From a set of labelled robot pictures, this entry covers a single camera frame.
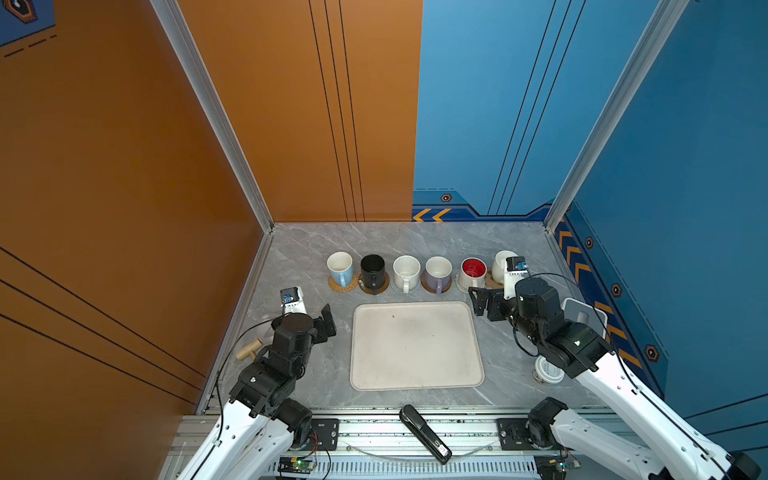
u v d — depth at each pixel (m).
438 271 1.00
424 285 1.02
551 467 0.70
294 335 0.52
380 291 0.99
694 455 0.39
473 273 1.00
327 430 0.74
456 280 1.02
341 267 0.96
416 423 0.71
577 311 0.89
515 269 0.61
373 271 0.98
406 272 1.02
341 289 0.99
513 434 0.72
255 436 0.49
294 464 0.71
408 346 0.87
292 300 0.62
